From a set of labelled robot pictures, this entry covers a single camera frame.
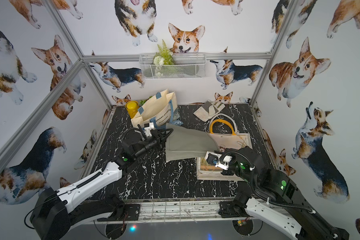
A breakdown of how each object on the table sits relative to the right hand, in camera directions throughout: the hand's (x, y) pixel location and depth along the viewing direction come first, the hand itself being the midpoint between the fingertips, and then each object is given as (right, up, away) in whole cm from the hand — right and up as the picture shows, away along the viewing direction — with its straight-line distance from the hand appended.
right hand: (217, 148), depth 62 cm
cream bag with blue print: (-32, +18, +39) cm, 53 cm away
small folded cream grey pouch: (+3, +19, +54) cm, 57 cm away
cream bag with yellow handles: (+14, -2, +32) cm, 35 cm away
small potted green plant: (-44, +24, +41) cm, 65 cm away
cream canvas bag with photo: (-2, -18, +23) cm, 29 cm away
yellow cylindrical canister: (-53, +21, +44) cm, 72 cm away
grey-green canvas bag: (-14, +3, -1) cm, 14 cm away
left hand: (-18, +8, +6) cm, 20 cm away
